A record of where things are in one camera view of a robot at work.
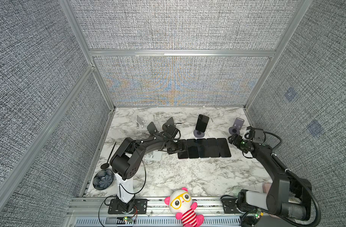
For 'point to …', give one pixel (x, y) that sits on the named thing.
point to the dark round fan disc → (103, 178)
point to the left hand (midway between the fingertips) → (183, 150)
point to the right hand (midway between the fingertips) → (234, 139)
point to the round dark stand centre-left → (169, 122)
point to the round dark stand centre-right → (198, 134)
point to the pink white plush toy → (180, 202)
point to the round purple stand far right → (237, 126)
